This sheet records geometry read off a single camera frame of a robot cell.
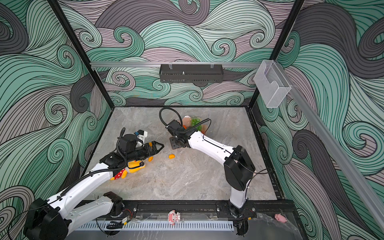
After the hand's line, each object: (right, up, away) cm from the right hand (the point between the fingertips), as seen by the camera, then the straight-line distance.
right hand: (176, 142), depth 85 cm
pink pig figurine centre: (0, -32, -17) cm, 36 cm away
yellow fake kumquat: (-4, -10, +7) cm, 13 cm away
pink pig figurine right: (+51, -34, -16) cm, 63 cm away
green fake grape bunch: (+11, +12, +18) cm, 24 cm away
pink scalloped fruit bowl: (+6, +12, +19) cm, 23 cm away
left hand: (-8, -2, -7) cm, 11 cm away
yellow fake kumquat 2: (-12, -6, -14) cm, 19 cm away
